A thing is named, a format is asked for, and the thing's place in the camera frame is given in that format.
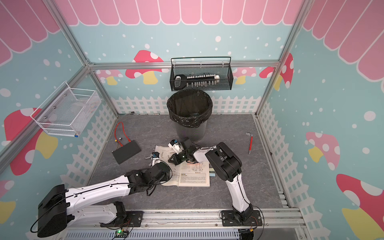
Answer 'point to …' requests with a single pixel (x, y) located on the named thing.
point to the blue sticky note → (212, 174)
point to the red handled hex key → (251, 142)
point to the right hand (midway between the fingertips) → (170, 160)
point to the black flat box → (124, 153)
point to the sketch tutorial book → (185, 174)
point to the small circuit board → (121, 233)
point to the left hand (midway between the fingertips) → (166, 172)
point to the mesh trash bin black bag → (190, 109)
